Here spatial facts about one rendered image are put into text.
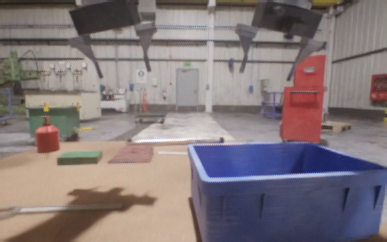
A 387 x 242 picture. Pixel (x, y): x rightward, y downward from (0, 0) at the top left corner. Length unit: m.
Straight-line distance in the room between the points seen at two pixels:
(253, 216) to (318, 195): 0.10
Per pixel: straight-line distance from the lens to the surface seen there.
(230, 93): 10.37
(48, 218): 0.47
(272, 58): 11.19
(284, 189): 0.30
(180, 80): 10.12
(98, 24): 0.49
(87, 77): 6.54
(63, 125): 3.24
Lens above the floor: 0.69
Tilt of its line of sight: 7 degrees down
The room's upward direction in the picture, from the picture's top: 1 degrees clockwise
